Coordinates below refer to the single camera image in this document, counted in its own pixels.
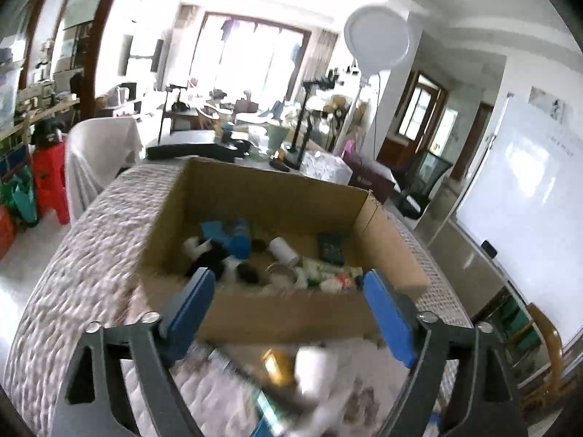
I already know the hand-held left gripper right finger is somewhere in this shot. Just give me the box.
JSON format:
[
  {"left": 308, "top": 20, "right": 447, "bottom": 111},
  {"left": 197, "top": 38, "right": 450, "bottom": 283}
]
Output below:
[{"left": 362, "top": 269, "right": 531, "bottom": 437}]

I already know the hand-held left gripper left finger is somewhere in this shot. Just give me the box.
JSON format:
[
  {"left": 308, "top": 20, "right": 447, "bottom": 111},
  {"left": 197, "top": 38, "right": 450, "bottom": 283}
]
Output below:
[{"left": 51, "top": 268, "right": 217, "bottom": 437}]

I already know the black white panda plush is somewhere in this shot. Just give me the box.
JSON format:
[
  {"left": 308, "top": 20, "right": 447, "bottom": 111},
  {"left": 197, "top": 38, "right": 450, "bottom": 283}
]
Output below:
[{"left": 184, "top": 237, "right": 260, "bottom": 285}]

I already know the cardboard box orange side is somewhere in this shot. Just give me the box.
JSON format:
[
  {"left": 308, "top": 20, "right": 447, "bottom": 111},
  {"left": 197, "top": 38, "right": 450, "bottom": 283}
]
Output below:
[{"left": 130, "top": 157, "right": 431, "bottom": 344}]

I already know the pile of small packets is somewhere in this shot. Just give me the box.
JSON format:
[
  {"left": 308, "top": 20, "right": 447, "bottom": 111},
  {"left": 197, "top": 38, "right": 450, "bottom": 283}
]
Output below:
[{"left": 266, "top": 257, "right": 365, "bottom": 294}]

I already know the blue packet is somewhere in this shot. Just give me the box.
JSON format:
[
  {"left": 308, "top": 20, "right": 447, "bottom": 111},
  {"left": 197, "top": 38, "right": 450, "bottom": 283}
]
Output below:
[{"left": 200, "top": 221, "right": 226, "bottom": 242}]

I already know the blue bottle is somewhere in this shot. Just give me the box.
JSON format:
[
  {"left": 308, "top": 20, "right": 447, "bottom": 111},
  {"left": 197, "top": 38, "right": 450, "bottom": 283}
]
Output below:
[{"left": 225, "top": 220, "right": 252, "bottom": 258}]

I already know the white bottle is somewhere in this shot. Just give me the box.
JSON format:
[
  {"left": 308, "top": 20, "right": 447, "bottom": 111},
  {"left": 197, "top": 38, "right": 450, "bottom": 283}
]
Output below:
[{"left": 294, "top": 346, "right": 340, "bottom": 397}]

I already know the dark blue box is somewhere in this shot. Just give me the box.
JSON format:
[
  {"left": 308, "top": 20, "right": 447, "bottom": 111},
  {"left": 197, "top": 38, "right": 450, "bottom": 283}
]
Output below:
[{"left": 317, "top": 232, "right": 349, "bottom": 264}]

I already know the yellow brown container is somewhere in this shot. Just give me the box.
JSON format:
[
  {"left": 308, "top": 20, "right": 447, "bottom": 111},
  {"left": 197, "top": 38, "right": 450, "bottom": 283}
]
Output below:
[{"left": 262, "top": 348, "right": 297, "bottom": 385}]

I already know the white cylinder container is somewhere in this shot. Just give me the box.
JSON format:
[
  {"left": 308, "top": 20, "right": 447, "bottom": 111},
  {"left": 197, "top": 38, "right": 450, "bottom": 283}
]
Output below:
[{"left": 268, "top": 237, "right": 299, "bottom": 265}]

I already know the dark brown box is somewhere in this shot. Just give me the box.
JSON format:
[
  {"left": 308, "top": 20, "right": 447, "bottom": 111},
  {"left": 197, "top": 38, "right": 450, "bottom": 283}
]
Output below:
[{"left": 341, "top": 152, "right": 397, "bottom": 203}]

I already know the black office chair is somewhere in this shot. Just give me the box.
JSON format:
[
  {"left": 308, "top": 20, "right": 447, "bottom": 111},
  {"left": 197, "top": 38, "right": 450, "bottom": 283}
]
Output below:
[{"left": 394, "top": 150, "right": 451, "bottom": 219}]

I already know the long black case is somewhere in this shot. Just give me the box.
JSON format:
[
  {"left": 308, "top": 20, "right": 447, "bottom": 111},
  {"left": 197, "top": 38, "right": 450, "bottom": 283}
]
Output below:
[{"left": 146, "top": 142, "right": 251, "bottom": 162}]

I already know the wooden chair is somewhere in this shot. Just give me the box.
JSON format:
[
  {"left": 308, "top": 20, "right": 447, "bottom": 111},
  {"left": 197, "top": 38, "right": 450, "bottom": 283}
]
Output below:
[{"left": 512, "top": 303, "right": 568, "bottom": 415}]

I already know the clear wrapped bundle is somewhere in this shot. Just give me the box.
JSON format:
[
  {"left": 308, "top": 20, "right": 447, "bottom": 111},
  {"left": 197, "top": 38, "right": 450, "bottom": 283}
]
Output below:
[{"left": 301, "top": 150, "right": 353, "bottom": 187}]

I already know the white covered chair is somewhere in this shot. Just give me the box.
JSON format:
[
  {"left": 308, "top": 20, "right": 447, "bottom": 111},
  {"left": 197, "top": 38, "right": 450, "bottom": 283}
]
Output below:
[{"left": 65, "top": 117, "right": 142, "bottom": 224}]

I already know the whiteboard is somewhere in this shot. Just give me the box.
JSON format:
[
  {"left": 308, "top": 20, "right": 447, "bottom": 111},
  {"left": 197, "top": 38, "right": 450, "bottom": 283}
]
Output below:
[{"left": 455, "top": 93, "right": 583, "bottom": 347}]

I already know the pale green bin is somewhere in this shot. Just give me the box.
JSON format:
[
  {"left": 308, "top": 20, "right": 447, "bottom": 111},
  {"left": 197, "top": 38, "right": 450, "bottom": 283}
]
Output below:
[{"left": 266, "top": 125, "right": 290, "bottom": 153}]

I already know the red plastic stool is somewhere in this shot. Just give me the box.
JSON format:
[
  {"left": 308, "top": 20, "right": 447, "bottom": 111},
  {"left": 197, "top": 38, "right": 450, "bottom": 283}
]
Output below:
[{"left": 32, "top": 143, "right": 71, "bottom": 226}]

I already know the green bag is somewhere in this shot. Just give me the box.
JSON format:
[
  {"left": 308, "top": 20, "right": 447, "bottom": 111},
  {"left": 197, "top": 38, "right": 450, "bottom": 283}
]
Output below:
[{"left": 11, "top": 173, "right": 39, "bottom": 226}]

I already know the orange plastic bin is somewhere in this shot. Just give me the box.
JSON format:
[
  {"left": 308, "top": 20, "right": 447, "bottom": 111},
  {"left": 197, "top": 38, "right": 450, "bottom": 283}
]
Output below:
[{"left": 0, "top": 205, "right": 16, "bottom": 260}]

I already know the wooden glazed door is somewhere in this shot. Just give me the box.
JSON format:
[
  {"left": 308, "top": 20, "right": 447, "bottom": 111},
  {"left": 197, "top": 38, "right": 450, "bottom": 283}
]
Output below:
[{"left": 378, "top": 70, "right": 449, "bottom": 165}]

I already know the black tripod stand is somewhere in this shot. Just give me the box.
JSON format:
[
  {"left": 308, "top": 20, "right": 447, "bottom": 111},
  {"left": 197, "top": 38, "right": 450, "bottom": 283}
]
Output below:
[{"left": 285, "top": 77, "right": 335, "bottom": 171}]

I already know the standing fan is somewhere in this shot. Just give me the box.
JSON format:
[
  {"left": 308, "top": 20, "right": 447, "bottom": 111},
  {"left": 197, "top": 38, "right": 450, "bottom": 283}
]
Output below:
[{"left": 323, "top": 95, "right": 349, "bottom": 151}]

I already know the wooden shelf rack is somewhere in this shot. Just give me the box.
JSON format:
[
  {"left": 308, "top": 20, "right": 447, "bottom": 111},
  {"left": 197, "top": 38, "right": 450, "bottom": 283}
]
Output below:
[{"left": 0, "top": 95, "right": 80, "bottom": 146}]

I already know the balcony window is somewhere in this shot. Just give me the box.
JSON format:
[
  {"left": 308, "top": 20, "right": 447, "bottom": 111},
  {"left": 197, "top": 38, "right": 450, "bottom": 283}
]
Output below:
[{"left": 189, "top": 11, "right": 313, "bottom": 101}]

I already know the white ring light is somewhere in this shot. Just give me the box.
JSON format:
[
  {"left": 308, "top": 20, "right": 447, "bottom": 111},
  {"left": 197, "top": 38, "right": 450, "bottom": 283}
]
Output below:
[{"left": 334, "top": 4, "right": 411, "bottom": 160}]

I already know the wooden arched frame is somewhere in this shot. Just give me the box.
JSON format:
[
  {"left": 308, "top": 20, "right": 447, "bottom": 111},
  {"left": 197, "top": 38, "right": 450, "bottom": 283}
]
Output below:
[{"left": 20, "top": 0, "right": 118, "bottom": 121}]

